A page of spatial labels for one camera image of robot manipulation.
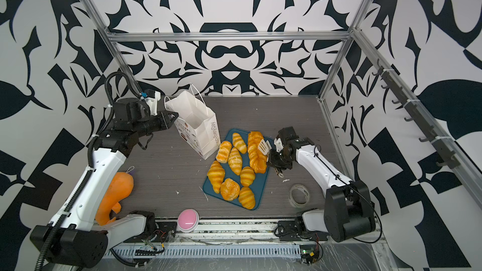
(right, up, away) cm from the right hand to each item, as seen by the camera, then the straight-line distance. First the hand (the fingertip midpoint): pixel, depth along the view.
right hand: (270, 162), depth 84 cm
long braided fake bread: (-5, 0, +5) cm, 7 cm away
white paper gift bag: (-30, +15, -10) cm, 35 cm away
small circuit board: (+12, -31, -13) cm, 36 cm away
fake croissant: (-14, +7, +10) cm, 19 cm away
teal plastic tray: (-17, -6, +4) cm, 18 cm away
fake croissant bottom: (-11, -14, -6) cm, 18 cm away
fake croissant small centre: (-10, -7, +1) cm, 12 cm away
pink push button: (-34, -21, -9) cm, 41 cm away
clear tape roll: (+12, -14, -2) cm, 18 cm away
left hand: (-38, +22, -12) cm, 46 cm away
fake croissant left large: (-24, -5, 0) cm, 25 cm away
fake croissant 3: (-16, -1, +5) cm, 17 cm away
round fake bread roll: (-18, -11, -3) cm, 21 cm away
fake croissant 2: (-22, +3, +7) cm, 23 cm away
